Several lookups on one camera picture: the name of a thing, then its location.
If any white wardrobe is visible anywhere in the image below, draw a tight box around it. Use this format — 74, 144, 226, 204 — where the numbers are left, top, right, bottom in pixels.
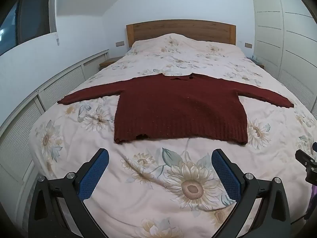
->
250, 0, 317, 114

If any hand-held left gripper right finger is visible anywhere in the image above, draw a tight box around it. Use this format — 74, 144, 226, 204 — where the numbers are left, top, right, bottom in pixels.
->
211, 148, 291, 238

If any window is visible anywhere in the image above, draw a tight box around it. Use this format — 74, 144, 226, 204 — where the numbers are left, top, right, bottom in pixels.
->
0, 0, 51, 55

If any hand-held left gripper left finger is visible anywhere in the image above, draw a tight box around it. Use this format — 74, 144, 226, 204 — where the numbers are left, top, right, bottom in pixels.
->
28, 148, 111, 238

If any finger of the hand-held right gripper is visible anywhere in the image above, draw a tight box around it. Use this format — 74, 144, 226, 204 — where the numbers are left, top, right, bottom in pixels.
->
295, 142, 317, 184

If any white radiator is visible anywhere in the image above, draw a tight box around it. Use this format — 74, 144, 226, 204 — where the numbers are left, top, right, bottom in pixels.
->
0, 50, 109, 199

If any bed with floral duvet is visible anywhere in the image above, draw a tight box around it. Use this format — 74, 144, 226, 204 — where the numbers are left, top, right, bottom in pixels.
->
28, 33, 317, 238

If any dark red knitted sweater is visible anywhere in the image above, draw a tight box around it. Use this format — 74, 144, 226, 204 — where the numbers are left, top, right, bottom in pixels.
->
57, 73, 294, 145

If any wooden nightstand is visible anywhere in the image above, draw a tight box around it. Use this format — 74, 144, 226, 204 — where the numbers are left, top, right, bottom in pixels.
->
245, 57, 265, 70
99, 57, 121, 68

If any wooden headboard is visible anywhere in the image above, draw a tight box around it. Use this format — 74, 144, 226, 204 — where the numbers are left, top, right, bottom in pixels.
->
126, 19, 237, 48

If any purple cloth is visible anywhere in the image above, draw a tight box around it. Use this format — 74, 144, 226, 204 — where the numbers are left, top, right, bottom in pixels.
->
306, 185, 317, 220

